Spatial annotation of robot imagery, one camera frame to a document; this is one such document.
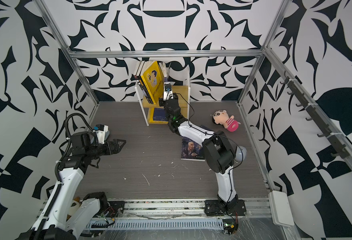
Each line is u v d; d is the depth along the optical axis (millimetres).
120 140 752
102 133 700
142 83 795
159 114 1019
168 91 697
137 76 765
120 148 706
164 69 795
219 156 517
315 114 549
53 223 393
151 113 1075
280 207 712
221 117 1036
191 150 928
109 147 673
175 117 686
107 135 710
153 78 855
